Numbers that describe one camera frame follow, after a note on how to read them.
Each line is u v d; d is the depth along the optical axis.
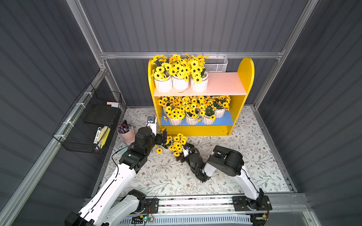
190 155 0.80
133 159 0.51
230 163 0.53
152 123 0.63
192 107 0.81
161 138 0.68
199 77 0.59
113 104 0.84
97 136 0.69
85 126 0.73
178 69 0.60
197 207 0.74
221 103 0.85
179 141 0.80
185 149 0.80
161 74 0.63
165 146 0.87
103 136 0.62
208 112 0.87
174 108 0.82
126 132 0.91
